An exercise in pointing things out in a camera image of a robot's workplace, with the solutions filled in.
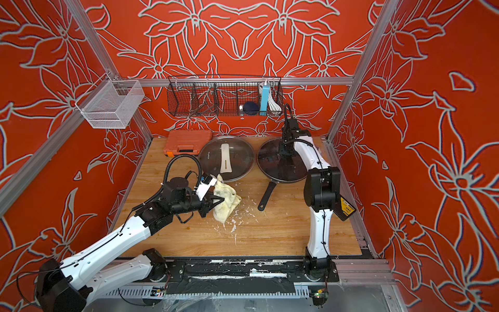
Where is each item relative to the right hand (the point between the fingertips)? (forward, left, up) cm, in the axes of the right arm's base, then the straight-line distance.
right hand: (283, 149), depth 97 cm
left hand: (-31, +27, +7) cm, 42 cm away
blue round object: (+14, +17, +15) cm, 27 cm away
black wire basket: (+23, +32, +17) cm, 43 cm away
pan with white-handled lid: (-7, +26, +1) cm, 27 cm away
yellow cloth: (-32, +25, +12) cm, 42 cm away
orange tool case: (+11, +54, -6) cm, 56 cm away
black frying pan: (-19, +7, -5) cm, 20 cm away
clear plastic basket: (+11, +85, +20) cm, 88 cm away
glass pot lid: (-6, +1, -8) cm, 10 cm away
